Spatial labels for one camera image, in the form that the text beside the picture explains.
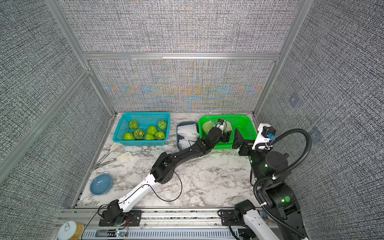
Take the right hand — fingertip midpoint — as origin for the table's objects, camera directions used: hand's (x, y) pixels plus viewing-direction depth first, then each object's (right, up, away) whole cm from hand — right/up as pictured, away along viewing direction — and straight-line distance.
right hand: (251, 127), depth 56 cm
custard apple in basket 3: (-63, -6, +41) cm, 76 cm away
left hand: (+3, -1, +39) cm, 39 cm away
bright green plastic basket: (+15, +3, +52) cm, 54 cm away
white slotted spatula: (-65, -18, +36) cm, 76 cm away
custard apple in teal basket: (-64, +2, +50) cm, 81 cm away
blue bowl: (-72, -31, +26) cm, 83 cm away
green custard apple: (-12, +1, +44) cm, 46 cm away
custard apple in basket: (-43, +2, +50) cm, 66 cm away
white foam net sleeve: (-13, +4, +47) cm, 49 cm away
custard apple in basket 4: (-43, -5, +41) cm, 60 cm away
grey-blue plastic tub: (-31, -6, +46) cm, 56 cm away
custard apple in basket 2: (-58, -4, +44) cm, 73 cm away
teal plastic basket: (-58, -1, +49) cm, 75 cm away
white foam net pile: (-23, -4, +42) cm, 48 cm away
